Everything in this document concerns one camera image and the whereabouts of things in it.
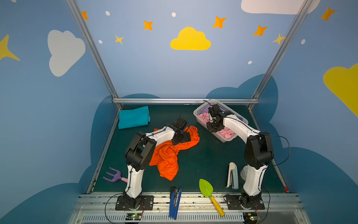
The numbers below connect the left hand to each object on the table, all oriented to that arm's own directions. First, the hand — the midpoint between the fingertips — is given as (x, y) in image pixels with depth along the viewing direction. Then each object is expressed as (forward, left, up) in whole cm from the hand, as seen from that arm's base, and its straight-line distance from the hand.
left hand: (187, 140), depth 96 cm
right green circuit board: (-43, -32, -4) cm, 54 cm away
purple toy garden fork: (-25, +43, -3) cm, 50 cm away
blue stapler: (-35, +7, +1) cm, 35 cm away
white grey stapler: (-24, -26, 0) cm, 36 cm away
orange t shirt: (-12, +15, +1) cm, 19 cm away
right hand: (+7, -18, +6) cm, 20 cm away
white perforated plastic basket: (+27, -31, +5) cm, 41 cm away
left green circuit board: (-44, +29, -3) cm, 52 cm away
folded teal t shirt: (+24, +41, -3) cm, 47 cm away
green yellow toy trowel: (-31, -10, -2) cm, 32 cm away
